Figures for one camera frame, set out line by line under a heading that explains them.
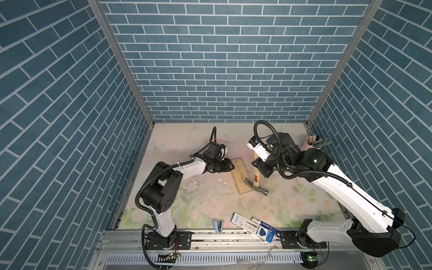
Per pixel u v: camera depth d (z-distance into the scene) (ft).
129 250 2.37
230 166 2.85
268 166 1.87
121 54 2.81
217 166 2.60
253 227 2.52
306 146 3.20
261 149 1.87
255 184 2.57
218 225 2.52
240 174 2.99
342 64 2.99
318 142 3.10
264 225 2.53
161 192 1.57
